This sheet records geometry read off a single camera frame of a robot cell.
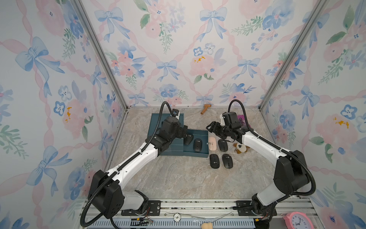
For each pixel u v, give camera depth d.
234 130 0.67
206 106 1.21
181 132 0.72
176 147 0.85
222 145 0.95
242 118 0.84
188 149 0.97
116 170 0.43
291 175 0.45
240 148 0.93
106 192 0.40
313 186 0.41
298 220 0.69
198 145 0.96
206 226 0.67
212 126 0.80
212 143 0.96
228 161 0.90
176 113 0.69
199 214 0.73
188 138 1.00
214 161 0.89
